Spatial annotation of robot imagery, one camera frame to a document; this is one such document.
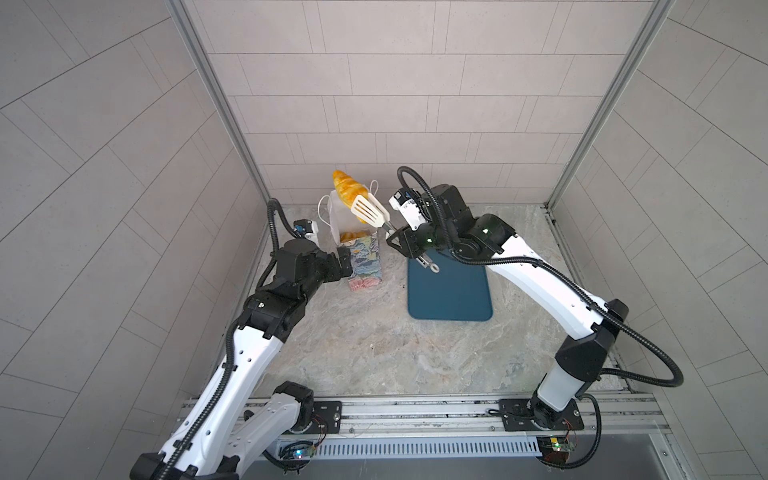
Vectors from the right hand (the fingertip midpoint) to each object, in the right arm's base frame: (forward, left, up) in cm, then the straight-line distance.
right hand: (389, 240), depth 69 cm
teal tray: (+2, -21, -30) cm, 37 cm away
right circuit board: (-39, -35, -32) cm, 62 cm away
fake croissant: (+21, +15, -22) cm, 34 cm away
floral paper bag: (+6, +7, -6) cm, 11 cm away
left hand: (+1, +12, -3) cm, 12 cm away
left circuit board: (-36, +23, -27) cm, 51 cm away
